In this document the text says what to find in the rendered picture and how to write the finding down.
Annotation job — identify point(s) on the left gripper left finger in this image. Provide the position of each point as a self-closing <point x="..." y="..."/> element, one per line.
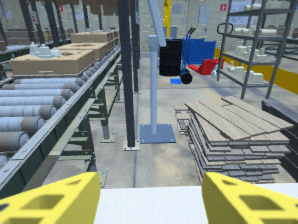
<point x="70" y="201"/>

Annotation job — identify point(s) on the grey wooden boards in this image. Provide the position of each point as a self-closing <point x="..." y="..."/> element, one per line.
<point x="234" y="128"/>

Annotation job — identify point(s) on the red pallet jack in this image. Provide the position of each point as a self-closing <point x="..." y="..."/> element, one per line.
<point x="210" y="66"/>

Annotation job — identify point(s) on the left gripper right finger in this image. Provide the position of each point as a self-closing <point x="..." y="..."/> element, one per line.
<point x="231" y="201"/>

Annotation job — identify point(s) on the blue sack truck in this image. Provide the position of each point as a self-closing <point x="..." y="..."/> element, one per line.
<point x="185" y="75"/>

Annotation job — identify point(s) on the black drum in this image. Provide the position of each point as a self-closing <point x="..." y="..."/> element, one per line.
<point x="170" y="58"/>

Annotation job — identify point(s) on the grey metal shelving rack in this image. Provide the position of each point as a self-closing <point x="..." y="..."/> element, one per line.
<point x="250" y="79"/>

